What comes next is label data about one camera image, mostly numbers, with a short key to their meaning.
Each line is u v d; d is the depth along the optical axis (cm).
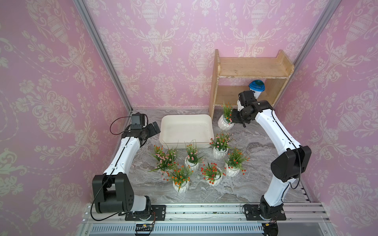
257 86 92
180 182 72
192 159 78
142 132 63
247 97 66
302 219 74
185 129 116
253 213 73
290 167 48
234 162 79
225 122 83
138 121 65
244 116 72
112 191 42
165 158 77
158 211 75
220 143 84
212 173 75
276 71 82
